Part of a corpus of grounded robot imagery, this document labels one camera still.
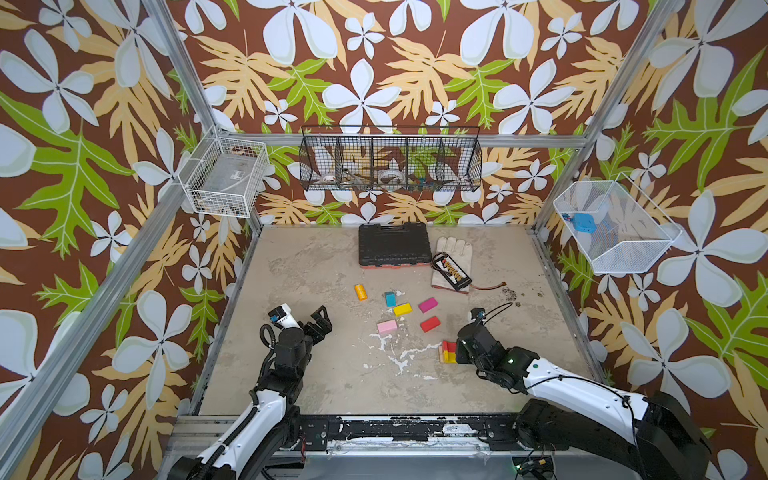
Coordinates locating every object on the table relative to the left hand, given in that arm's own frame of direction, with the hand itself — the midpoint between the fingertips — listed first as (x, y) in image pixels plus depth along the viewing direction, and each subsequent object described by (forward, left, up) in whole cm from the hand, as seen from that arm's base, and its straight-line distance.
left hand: (313, 309), depth 85 cm
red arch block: (-8, -39, -6) cm, 41 cm away
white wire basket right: (+16, -85, +18) cm, 89 cm away
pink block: (0, -22, -11) cm, 24 cm away
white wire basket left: (+32, +27, +23) cm, 48 cm away
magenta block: (+8, -35, -11) cm, 38 cm away
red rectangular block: (0, -35, -10) cm, 37 cm away
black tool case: (+32, -20, -9) cm, 39 cm away
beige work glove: (+29, -50, -10) cm, 59 cm away
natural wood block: (-10, -37, -9) cm, 39 cm away
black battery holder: (+23, -41, -7) cm, 48 cm away
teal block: (+9, -23, -10) cm, 26 cm away
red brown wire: (+15, -58, -12) cm, 61 cm away
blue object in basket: (+21, -79, +16) cm, 83 cm away
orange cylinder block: (+12, -12, -10) cm, 20 cm away
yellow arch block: (-12, -39, -6) cm, 41 cm away
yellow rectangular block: (+6, -27, -10) cm, 29 cm away
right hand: (-7, -41, -6) cm, 42 cm away
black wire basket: (+46, -22, +20) cm, 55 cm away
